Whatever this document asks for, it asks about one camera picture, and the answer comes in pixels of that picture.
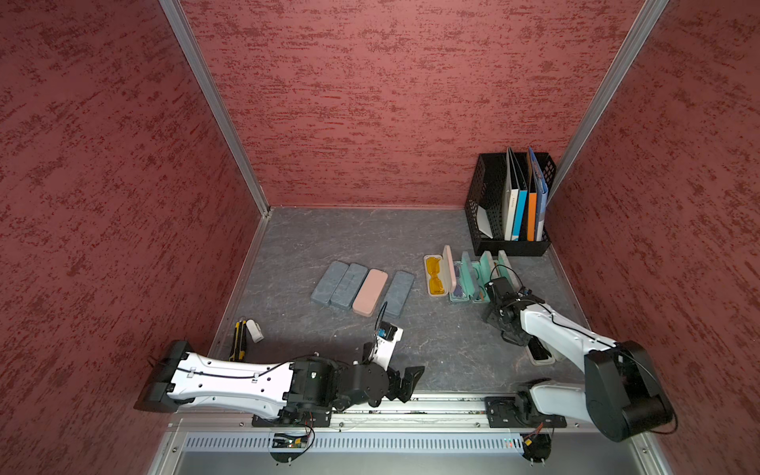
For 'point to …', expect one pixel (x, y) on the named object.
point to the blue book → (540, 193)
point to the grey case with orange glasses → (482, 271)
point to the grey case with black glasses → (349, 286)
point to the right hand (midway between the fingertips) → (501, 328)
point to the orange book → (531, 203)
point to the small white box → (255, 331)
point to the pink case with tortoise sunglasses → (369, 294)
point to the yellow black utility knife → (238, 341)
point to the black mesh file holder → (484, 207)
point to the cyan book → (522, 198)
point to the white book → (511, 199)
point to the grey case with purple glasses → (464, 289)
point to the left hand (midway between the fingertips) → (405, 367)
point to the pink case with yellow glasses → (440, 273)
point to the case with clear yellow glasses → (400, 291)
